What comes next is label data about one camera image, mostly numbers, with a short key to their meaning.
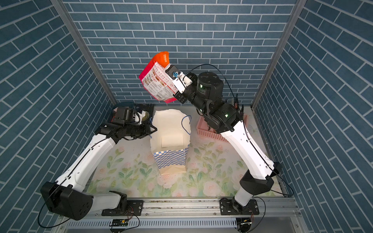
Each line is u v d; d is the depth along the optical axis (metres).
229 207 0.74
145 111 0.75
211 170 0.87
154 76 0.57
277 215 0.72
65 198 0.37
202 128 1.05
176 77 0.40
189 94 0.45
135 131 0.64
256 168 0.40
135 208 0.73
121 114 0.59
